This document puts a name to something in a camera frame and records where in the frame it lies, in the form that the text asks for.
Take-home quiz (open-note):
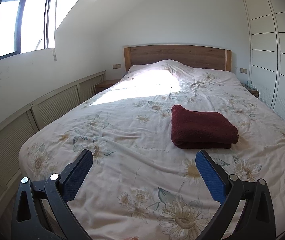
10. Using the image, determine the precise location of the dark red knit sweater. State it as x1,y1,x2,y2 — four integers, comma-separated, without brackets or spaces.
171,105,239,149

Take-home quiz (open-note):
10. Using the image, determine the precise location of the louvered radiator cover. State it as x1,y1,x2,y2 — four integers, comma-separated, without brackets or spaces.
0,71,106,217

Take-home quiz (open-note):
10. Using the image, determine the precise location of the right wooden nightstand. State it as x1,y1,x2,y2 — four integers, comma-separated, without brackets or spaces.
243,85,260,98

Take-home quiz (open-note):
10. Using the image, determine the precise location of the wooden nightstand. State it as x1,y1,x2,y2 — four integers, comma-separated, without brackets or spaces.
95,80,120,94
243,85,260,98

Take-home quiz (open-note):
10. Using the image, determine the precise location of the teal box on nightstand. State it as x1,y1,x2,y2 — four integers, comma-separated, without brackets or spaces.
245,81,256,90

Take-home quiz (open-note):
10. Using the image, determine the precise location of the floral white duvet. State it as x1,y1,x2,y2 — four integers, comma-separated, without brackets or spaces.
19,60,285,239

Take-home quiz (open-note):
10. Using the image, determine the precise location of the wooden headboard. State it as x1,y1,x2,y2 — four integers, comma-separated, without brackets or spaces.
123,44,232,72

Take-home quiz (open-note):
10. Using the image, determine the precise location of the white sliding wardrobe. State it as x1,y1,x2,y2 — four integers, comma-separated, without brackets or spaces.
243,0,285,120

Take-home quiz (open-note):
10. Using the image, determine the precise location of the left wooden nightstand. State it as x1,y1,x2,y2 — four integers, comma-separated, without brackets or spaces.
95,80,120,94

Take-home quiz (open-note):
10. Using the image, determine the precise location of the right wall switch plate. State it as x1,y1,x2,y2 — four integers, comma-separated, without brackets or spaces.
240,68,247,74

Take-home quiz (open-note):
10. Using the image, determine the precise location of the wall switch plate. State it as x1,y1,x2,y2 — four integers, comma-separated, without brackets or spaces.
113,64,121,69
240,68,247,74

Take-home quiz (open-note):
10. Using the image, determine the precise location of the left wall switch plate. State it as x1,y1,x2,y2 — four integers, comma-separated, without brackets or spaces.
113,64,121,69

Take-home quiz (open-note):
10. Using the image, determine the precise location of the window with dark frame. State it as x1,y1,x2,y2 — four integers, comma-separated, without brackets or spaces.
0,0,57,60

